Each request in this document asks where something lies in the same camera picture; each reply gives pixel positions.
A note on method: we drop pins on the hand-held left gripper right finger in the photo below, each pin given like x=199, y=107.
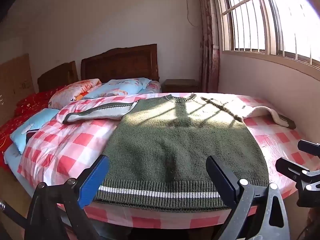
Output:
x=221, y=177

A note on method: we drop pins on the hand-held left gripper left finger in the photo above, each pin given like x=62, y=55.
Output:
x=93, y=182

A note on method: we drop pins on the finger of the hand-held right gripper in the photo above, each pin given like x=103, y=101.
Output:
x=292, y=168
x=310, y=148

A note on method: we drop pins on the green knitted sweater white sleeves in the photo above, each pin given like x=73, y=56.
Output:
x=175, y=142

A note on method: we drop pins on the pink checked bed blanket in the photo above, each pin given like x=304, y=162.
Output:
x=65, y=145

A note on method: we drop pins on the black flat device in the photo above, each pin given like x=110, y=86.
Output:
x=31, y=133

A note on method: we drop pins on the light blue bed sheet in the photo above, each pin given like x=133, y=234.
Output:
x=11, y=158

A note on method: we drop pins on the light blue pillow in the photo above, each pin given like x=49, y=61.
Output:
x=25, y=130

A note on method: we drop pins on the black rod with metal tip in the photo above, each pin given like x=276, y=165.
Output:
x=12, y=215

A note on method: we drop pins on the pink floral pillow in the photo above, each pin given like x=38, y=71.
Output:
x=70, y=91
x=153, y=87

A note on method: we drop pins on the blue floral pillow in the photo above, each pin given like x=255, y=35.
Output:
x=117, y=86

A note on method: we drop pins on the wooden nightstand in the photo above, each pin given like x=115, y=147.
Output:
x=180, y=86

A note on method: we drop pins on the red patterned blanket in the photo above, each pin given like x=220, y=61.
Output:
x=27, y=105

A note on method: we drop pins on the small wooden headboard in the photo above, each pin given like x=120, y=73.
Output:
x=57, y=76

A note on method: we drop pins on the large wooden headboard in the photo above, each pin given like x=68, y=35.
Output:
x=120, y=65

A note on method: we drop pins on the cardboard box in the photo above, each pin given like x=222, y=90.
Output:
x=15, y=85

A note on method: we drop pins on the pink floral curtain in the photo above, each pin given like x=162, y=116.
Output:
x=208, y=42

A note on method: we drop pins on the barred window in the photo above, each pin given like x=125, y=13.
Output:
x=262, y=15

